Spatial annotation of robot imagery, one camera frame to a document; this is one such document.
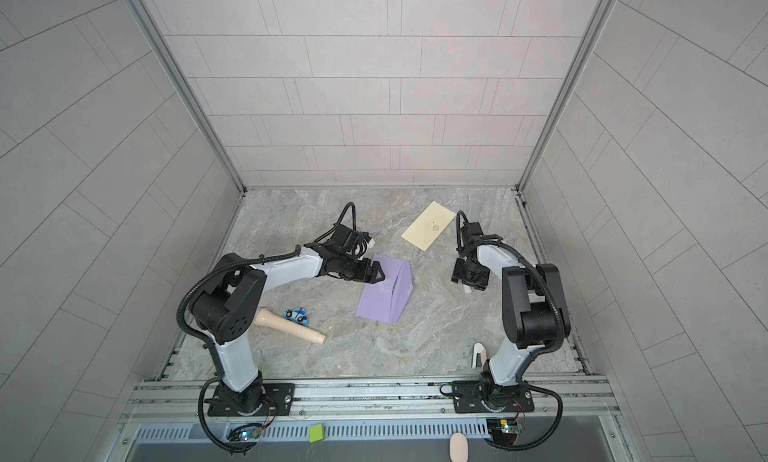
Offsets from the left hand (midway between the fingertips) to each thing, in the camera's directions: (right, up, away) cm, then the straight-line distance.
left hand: (383, 271), depth 91 cm
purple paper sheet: (+1, -8, -4) cm, 9 cm away
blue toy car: (-24, -11, -8) cm, 27 cm away
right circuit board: (+29, -32, -23) cm, 49 cm away
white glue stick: (+25, -5, -2) cm, 26 cm away
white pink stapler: (+26, -19, -14) cm, 35 cm away
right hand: (+25, -3, +3) cm, 25 cm away
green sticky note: (-13, -30, -26) cm, 42 cm away
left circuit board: (-29, -30, -26) cm, 49 cm away
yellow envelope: (+15, +12, +15) cm, 24 cm away
